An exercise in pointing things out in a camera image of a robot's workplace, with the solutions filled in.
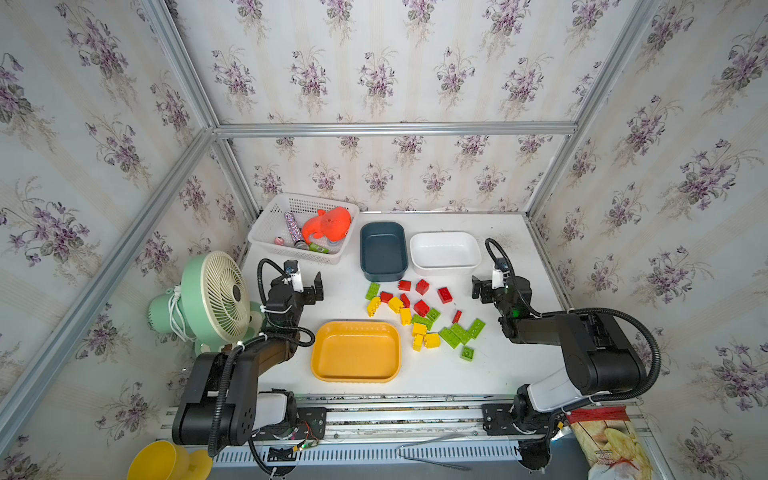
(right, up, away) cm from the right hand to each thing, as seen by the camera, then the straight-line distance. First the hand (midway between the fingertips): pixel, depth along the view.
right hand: (499, 275), depth 94 cm
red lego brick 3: (-17, -7, +1) cm, 18 cm away
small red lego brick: (-15, -12, -5) cm, 20 cm away
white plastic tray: (-15, +6, +14) cm, 21 cm away
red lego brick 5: (-30, -8, -1) cm, 31 cm away
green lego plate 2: (-25, -14, -4) cm, 29 cm away
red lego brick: (-30, -4, +8) cm, 31 cm away
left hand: (-61, +1, -6) cm, 62 cm away
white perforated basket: (-80, +20, +13) cm, 83 cm away
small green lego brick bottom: (-13, -21, -10) cm, 27 cm away
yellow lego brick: (-34, -9, -1) cm, 35 cm away
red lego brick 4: (-37, -7, +2) cm, 37 cm away
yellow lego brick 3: (-26, -16, -6) cm, 31 cm away
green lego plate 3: (-15, -17, -7) cm, 24 cm away
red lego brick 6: (-25, -10, -2) cm, 27 cm away
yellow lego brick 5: (-23, -19, -7) cm, 30 cm away
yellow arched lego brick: (-41, -10, -2) cm, 42 cm away
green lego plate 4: (-9, -16, -5) cm, 19 cm away
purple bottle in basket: (-70, +15, +14) cm, 73 cm away
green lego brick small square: (-22, -12, -2) cm, 25 cm away
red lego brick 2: (-25, -4, +2) cm, 25 cm away
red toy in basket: (-55, +17, +10) cm, 58 cm away
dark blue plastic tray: (-37, +7, +13) cm, 40 cm away
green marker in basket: (-62, +8, +13) cm, 64 cm away
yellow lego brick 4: (-28, -18, -11) cm, 35 cm away
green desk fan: (-74, -3, -31) cm, 80 cm away
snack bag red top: (+14, -35, -28) cm, 47 cm away
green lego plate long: (-17, -18, -7) cm, 26 cm away
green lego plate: (-41, -6, +4) cm, 42 cm away
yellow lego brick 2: (-30, -12, -3) cm, 33 cm away
